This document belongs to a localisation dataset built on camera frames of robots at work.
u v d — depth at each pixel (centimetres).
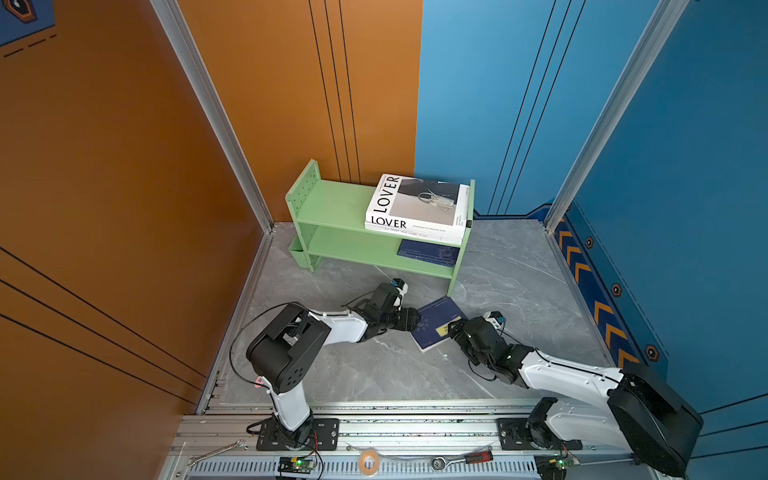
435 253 91
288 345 49
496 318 79
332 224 82
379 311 74
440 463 68
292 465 71
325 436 74
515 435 72
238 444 72
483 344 67
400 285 85
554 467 70
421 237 79
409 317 84
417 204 79
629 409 41
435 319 92
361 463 70
